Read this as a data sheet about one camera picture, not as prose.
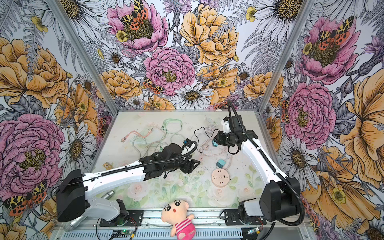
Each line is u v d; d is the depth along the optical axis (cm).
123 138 105
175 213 69
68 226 69
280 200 41
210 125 111
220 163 91
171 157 58
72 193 41
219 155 96
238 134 59
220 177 85
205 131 89
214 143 82
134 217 73
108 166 91
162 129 111
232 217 74
